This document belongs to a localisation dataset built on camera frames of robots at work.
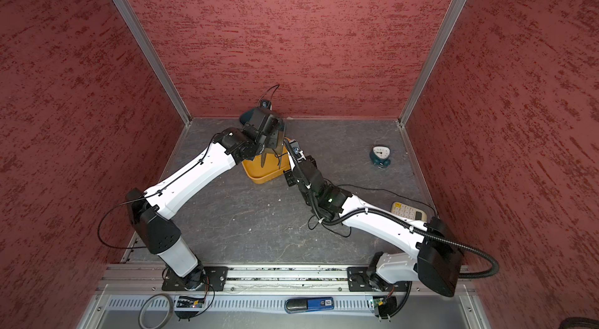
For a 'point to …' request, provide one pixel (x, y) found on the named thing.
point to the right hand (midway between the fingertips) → (291, 159)
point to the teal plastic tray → (245, 117)
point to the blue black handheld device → (302, 305)
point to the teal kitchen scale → (380, 155)
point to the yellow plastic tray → (259, 174)
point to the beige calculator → (409, 211)
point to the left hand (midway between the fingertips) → (266, 134)
